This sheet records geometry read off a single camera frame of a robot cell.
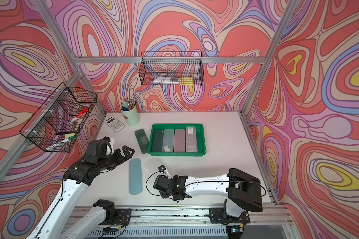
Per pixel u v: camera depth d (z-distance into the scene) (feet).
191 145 3.17
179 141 3.34
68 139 2.32
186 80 2.98
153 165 2.93
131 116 3.42
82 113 2.51
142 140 3.34
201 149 3.17
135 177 2.83
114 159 2.09
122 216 2.36
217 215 2.40
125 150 2.17
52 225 1.29
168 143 3.32
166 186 1.96
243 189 1.47
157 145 3.23
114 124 3.64
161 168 2.34
